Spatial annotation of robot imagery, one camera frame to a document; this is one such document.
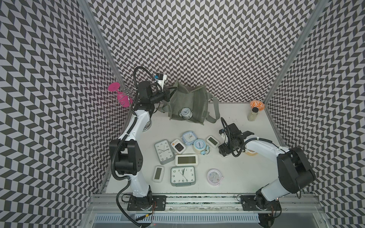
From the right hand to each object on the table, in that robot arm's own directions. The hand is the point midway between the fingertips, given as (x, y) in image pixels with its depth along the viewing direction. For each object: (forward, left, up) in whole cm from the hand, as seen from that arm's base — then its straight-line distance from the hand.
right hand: (227, 149), depth 89 cm
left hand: (+23, +31, +32) cm, 50 cm away
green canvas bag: (+32, +19, +14) cm, 40 cm away
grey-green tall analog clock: (-1, +40, +1) cm, 40 cm away
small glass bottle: (+25, -23, +4) cm, 34 cm away
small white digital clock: (+7, +8, -2) cm, 11 cm away
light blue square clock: (+9, +25, +1) cm, 26 cm away
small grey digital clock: (-16, +42, +1) cm, 45 cm away
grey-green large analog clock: (-16, +28, 0) cm, 32 cm away
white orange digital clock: (+2, +31, +1) cm, 31 cm away
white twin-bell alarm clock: (+27, +27, +5) cm, 38 cm away
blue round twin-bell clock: (+1, +18, +2) cm, 18 cm away
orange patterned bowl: (+40, -31, 0) cm, 51 cm away
